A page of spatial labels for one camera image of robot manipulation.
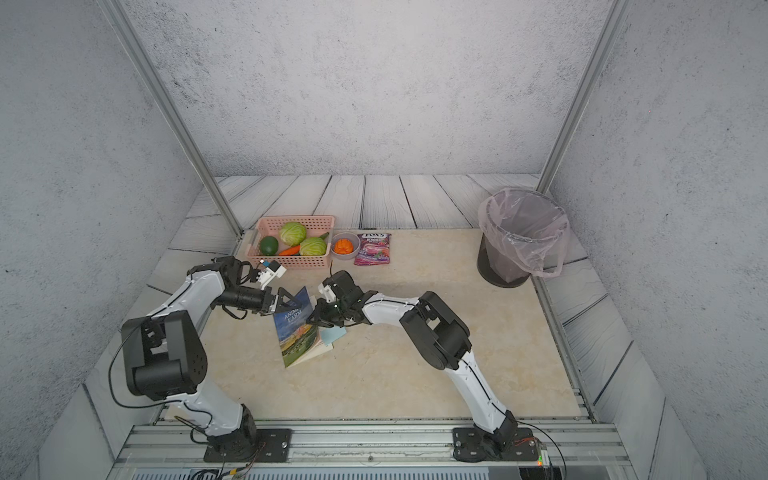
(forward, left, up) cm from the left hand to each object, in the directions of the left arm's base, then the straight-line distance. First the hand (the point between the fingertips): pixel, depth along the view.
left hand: (294, 306), depth 85 cm
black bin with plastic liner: (+25, -72, +2) cm, 76 cm away
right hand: (-2, -2, -6) cm, 7 cm away
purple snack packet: (+30, -21, -10) cm, 37 cm away
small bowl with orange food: (+29, -11, -6) cm, 31 cm away
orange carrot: (+29, +8, -9) cm, 32 cm away
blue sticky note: (-4, -9, -10) cm, 14 cm away
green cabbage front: (+28, 0, -5) cm, 28 cm away
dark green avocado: (+32, +18, -9) cm, 37 cm away
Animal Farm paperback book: (-6, -1, -9) cm, 11 cm away
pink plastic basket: (+42, +21, -9) cm, 48 cm away
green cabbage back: (+34, +8, -5) cm, 36 cm away
